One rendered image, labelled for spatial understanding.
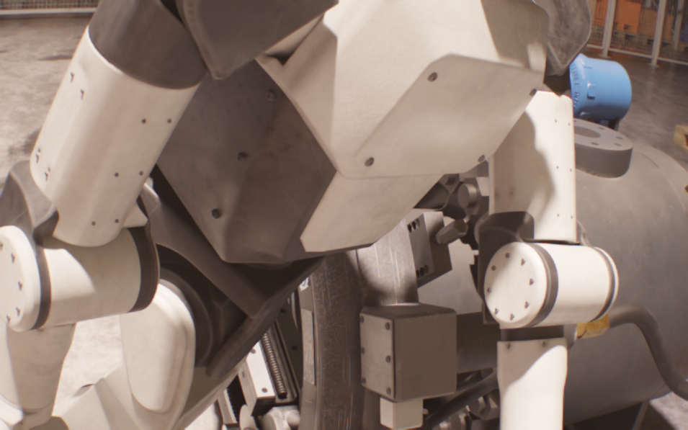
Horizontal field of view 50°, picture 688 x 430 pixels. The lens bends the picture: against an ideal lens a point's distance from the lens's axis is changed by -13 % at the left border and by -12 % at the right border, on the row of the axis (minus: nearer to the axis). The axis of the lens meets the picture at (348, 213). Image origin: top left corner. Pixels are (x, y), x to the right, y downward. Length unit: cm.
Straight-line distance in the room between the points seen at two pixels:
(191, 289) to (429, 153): 26
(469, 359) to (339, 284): 19
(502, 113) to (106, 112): 33
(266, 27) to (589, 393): 108
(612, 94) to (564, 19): 98
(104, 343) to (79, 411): 144
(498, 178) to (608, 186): 68
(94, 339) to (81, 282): 185
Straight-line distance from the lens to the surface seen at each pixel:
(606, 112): 179
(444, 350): 96
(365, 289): 102
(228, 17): 46
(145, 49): 48
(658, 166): 162
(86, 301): 59
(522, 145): 77
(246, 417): 141
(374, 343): 97
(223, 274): 72
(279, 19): 49
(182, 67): 49
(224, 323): 78
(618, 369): 145
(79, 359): 232
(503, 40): 62
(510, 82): 64
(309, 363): 109
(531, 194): 77
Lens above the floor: 126
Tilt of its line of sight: 21 degrees down
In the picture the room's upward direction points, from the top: 7 degrees clockwise
